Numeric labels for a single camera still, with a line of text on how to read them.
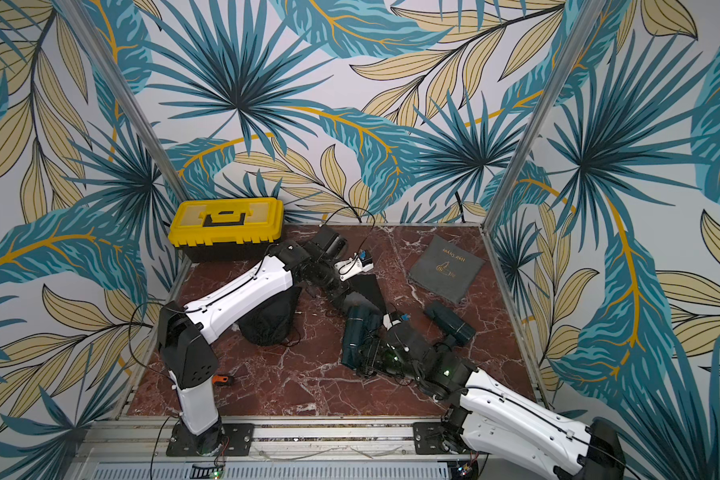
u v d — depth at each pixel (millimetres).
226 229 960
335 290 715
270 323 851
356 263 690
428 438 733
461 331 875
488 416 487
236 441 734
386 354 653
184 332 470
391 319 703
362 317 787
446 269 1072
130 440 751
